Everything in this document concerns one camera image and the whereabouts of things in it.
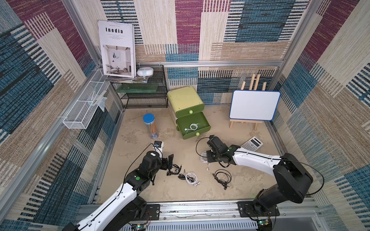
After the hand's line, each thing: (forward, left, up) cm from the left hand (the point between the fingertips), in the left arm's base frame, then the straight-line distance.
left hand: (165, 153), depth 81 cm
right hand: (+3, -25, -8) cm, 26 cm away
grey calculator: (+11, -56, -11) cm, 58 cm away
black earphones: (-9, -33, -13) cm, 36 cm away
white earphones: (+21, -17, -4) cm, 27 cm away
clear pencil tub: (+18, +10, +8) cm, 22 cm away
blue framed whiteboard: (+30, -57, +7) cm, 65 cm away
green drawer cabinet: (+26, -12, +9) cm, 30 cm away
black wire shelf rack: (+52, +14, -1) cm, 54 cm away
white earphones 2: (-10, -14, -11) cm, 21 cm away
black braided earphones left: (-5, -5, -12) cm, 14 cm away
